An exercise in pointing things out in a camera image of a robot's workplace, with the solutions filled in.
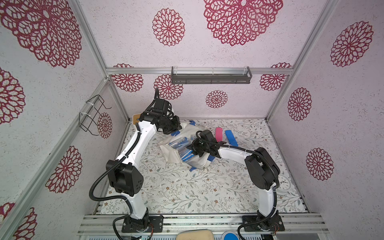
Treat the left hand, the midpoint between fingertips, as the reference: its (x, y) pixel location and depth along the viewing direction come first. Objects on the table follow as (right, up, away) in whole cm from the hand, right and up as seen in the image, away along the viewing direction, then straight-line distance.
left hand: (181, 128), depth 81 cm
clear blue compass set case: (-1, -11, +16) cm, 19 cm away
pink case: (+26, -4, +33) cm, 42 cm away
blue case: (+34, -7, +28) cm, 45 cm away
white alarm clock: (+57, -32, +2) cm, 66 cm away
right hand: (+1, -10, +10) cm, 14 cm away
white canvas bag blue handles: (-8, -16, +11) cm, 20 cm away
